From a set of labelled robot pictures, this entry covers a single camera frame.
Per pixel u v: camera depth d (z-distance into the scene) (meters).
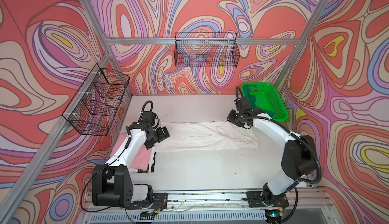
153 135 0.71
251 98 1.19
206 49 0.96
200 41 0.88
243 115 0.64
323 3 0.74
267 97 1.15
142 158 0.81
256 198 0.73
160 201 0.72
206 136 0.96
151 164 0.83
